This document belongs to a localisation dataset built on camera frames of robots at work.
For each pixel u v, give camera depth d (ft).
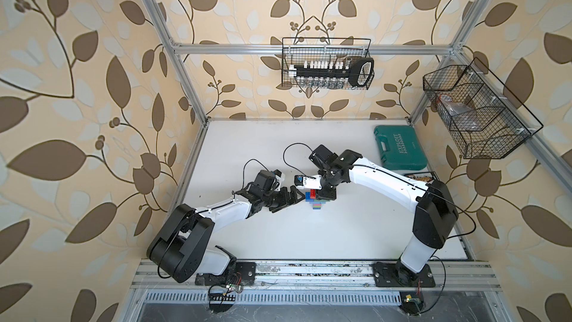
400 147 3.34
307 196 2.71
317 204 2.83
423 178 3.15
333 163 2.02
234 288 2.32
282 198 2.53
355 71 2.77
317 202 2.74
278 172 2.77
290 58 3.12
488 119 2.36
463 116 2.31
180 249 1.40
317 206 2.90
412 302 2.37
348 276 2.47
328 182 2.27
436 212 1.47
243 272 2.44
